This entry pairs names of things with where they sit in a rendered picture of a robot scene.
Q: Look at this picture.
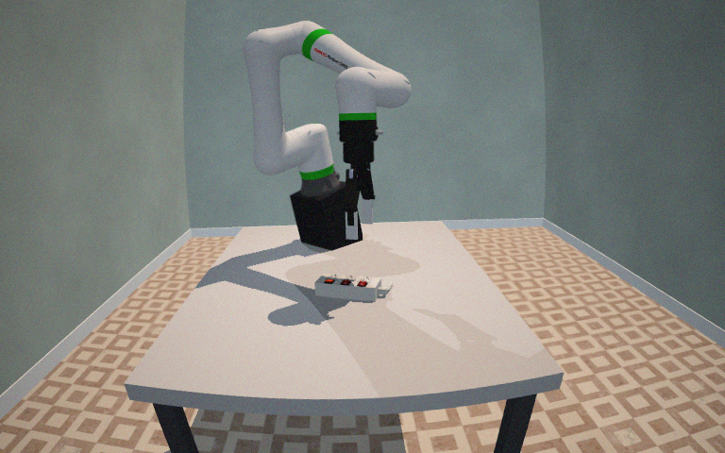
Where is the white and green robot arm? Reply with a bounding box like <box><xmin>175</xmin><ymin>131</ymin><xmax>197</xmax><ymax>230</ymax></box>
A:
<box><xmin>243</xmin><ymin>21</ymin><xmax>411</xmax><ymax>197</ymax></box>

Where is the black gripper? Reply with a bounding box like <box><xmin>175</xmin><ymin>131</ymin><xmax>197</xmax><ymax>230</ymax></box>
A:
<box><xmin>342</xmin><ymin>143</ymin><xmax>375</xmax><ymax>240</ymax></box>

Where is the white power strip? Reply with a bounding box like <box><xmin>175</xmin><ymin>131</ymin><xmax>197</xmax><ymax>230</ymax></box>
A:
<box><xmin>314</xmin><ymin>274</ymin><xmax>393</xmax><ymax>302</ymax></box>

